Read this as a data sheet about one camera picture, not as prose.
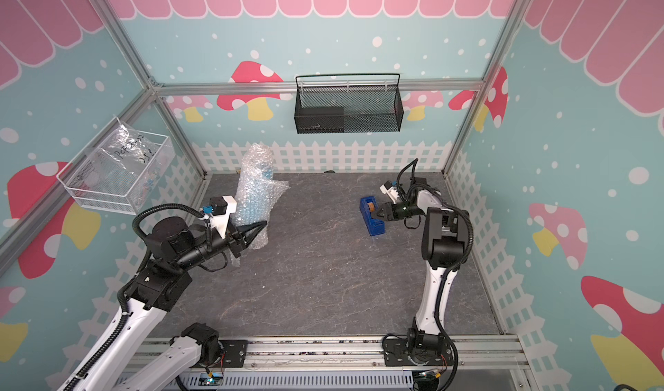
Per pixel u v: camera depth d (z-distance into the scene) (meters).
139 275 0.51
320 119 0.90
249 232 0.59
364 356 0.74
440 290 0.59
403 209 0.87
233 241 0.56
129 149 0.73
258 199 0.55
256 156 0.50
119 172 0.72
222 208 0.52
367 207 1.00
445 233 0.61
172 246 0.48
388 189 0.92
